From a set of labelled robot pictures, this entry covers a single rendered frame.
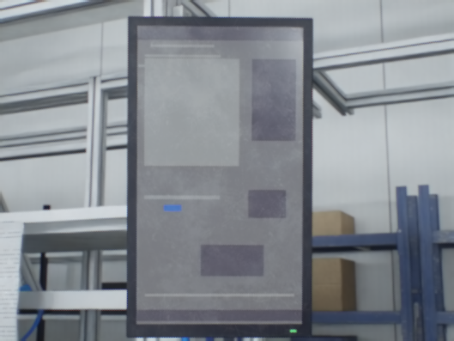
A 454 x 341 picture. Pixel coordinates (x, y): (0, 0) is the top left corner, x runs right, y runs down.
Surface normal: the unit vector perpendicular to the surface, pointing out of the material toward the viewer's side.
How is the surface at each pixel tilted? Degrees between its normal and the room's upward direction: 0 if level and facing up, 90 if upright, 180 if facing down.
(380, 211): 90
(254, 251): 101
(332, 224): 90
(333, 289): 90
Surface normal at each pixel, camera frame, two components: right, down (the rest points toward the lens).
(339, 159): -0.40, -0.18
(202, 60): 0.02, 0.00
